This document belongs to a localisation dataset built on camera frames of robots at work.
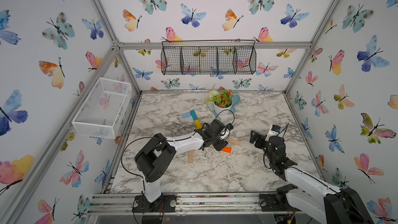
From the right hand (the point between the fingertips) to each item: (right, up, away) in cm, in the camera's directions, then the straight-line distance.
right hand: (260, 132), depth 86 cm
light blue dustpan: (-7, +20, +32) cm, 38 cm away
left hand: (-19, -4, +3) cm, 20 cm away
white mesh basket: (-87, +10, 0) cm, 87 cm away
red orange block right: (-17, -12, +6) cm, 21 cm away
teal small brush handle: (-26, +13, +22) cm, 36 cm away
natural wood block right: (-12, -7, +8) cm, 16 cm away
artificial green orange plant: (-19, +18, +10) cm, 28 cm away
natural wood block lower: (-38, -15, +2) cm, 41 cm away
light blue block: (-44, +8, +22) cm, 50 cm away
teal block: (-37, +7, +21) cm, 43 cm away
